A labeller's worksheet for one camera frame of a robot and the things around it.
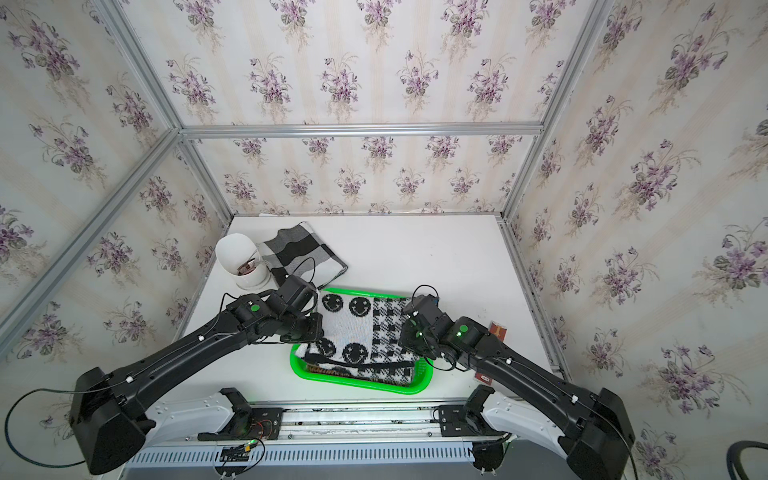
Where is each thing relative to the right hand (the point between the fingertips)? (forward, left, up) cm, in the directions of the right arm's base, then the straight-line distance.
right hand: (401, 340), depth 76 cm
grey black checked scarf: (+36, +37, -10) cm, 52 cm away
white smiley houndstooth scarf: (0, +11, 0) cm, 11 cm away
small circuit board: (-24, +40, -13) cm, 49 cm away
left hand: (0, +19, +1) cm, 19 cm away
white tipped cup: (+27, +52, 0) cm, 59 cm away
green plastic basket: (-6, -6, -2) cm, 9 cm away
